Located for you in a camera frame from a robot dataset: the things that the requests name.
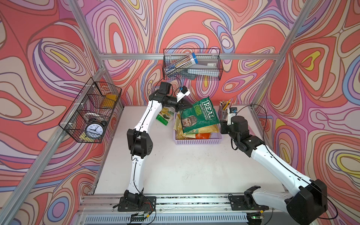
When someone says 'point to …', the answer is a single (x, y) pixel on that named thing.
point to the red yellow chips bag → (203, 136)
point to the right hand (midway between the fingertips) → (224, 123)
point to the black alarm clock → (94, 129)
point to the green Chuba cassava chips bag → (166, 115)
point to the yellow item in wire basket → (108, 101)
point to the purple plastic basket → (215, 138)
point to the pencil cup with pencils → (224, 105)
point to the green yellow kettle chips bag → (179, 130)
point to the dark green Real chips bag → (199, 116)
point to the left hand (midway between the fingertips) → (191, 105)
